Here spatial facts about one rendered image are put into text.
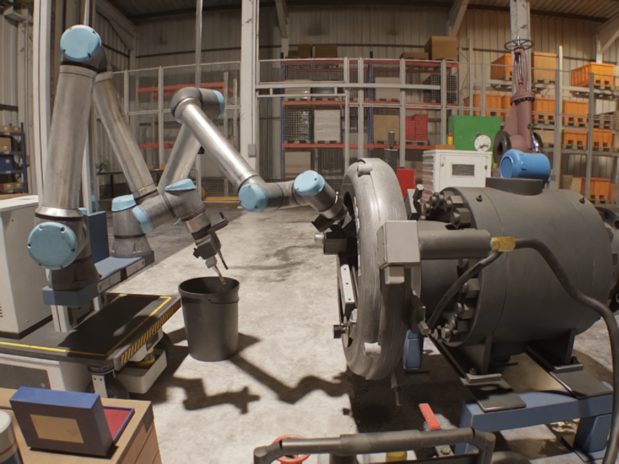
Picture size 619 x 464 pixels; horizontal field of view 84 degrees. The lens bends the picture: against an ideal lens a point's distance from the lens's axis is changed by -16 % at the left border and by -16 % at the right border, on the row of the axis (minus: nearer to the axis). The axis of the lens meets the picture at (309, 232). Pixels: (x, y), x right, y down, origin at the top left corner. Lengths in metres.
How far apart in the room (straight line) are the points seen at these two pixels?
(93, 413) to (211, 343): 1.34
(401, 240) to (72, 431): 0.78
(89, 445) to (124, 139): 0.98
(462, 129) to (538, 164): 6.81
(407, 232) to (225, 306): 1.20
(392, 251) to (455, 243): 0.17
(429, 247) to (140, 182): 0.95
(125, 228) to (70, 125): 0.72
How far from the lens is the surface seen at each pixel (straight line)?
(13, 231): 1.75
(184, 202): 1.29
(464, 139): 8.59
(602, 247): 1.50
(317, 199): 1.30
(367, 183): 1.17
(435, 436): 0.66
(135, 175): 1.42
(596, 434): 1.65
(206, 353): 2.06
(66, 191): 1.31
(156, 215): 1.29
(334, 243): 1.45
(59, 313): 1.77
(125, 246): 1.89
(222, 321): 1.99
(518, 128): 5.77
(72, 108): 1.31
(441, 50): 13.52
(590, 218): 1.53
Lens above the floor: 0.97
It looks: 10 degrees down
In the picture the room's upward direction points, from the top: straight up
